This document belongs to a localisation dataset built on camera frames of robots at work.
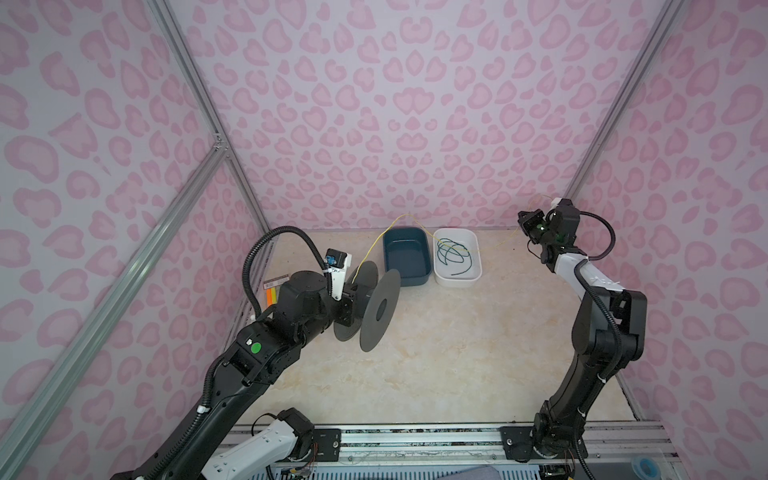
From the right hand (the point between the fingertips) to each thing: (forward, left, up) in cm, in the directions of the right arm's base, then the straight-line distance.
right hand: (523, 207), depth 92 cm
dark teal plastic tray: (+3, +35, -25) cm, 43 cm away
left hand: (-34, +47, +9) cm, 58 cm away
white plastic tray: (0, +17, -24) cm, 29 cm away
